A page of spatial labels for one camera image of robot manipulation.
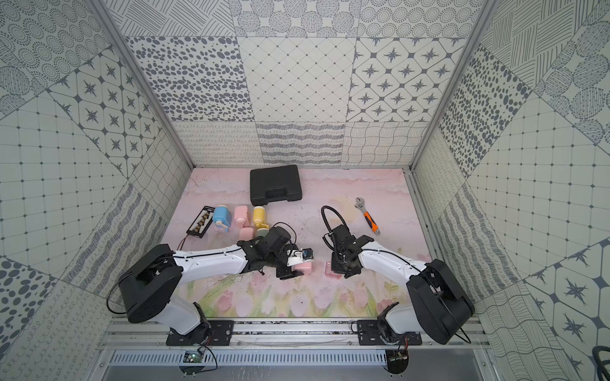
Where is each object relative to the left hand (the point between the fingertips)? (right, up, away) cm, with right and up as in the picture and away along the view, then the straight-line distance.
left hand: (306, 265), depth 82 cm
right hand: (+13, -3, +4) cm, 13 cm away
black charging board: (-45, +13, +16) cm, 49 cm away
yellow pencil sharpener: (-20, +16, +12) cm, 28 cm away
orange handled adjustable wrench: (+26, +15, +19) cm, 36 cm away
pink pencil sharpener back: (-24, +10, +8) cm, 27 cm away
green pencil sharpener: (-18, +10, +8) cm, 22 cm away
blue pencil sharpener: (-35, +16, +12) cm, 40 cm away
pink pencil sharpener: (0, 0, -2) cm, 3 cm away
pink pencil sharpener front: (-27, +16, +12) cm, 34 cm away
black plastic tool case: (-16, +29, +25) cm, 42 cm away
